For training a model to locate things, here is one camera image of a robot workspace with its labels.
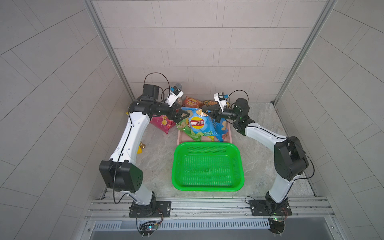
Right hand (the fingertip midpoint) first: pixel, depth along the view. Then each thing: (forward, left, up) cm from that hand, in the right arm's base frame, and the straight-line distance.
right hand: (204, 111), depth 76 cm
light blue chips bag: (-4, +3, -3) cm, 6 cm away
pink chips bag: (+9, +27, -17) cm, 33 cm away
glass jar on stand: (+23, +14, 0) cm, 27 cm away
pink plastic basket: (-1, -14, -25) cm, 28 cm away
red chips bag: (+28, +8, -19) cm, 35 cm away
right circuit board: (-46, -30, -31) cm, 63 cm away
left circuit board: (-44, +28, -25) cm, 58 cm away
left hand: (+1, +10, +3) cm, 10 cm away
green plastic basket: (-17, 0, -28) cm, 33 cm away
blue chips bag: (-1, -9, -15) cm, 17 cm away
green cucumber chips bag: (+4, +12, -14) cm, 19 cm away
